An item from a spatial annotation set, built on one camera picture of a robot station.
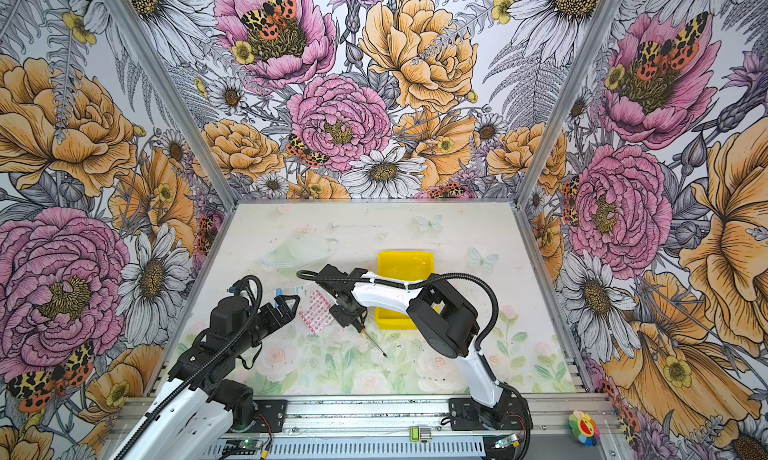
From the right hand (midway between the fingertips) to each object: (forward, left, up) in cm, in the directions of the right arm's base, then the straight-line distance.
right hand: (352, 321), depth 90 cm
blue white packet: (+11, +19, 0) cm, 22 cm away
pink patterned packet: (+3, +11, 0) cm, 12 cm away
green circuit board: (-29, +22, -1) cm, 36 cm away
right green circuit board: (-30, -39, -1) cm, 49 cm away
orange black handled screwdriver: (-3, -4, 0) cm, 5 cm away
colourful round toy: (-28, -56, 0) cm, 63 cm away
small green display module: (-28, -18, +3) cm, 33 cm away
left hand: (-2, +15, +11) cm, 19 cm away
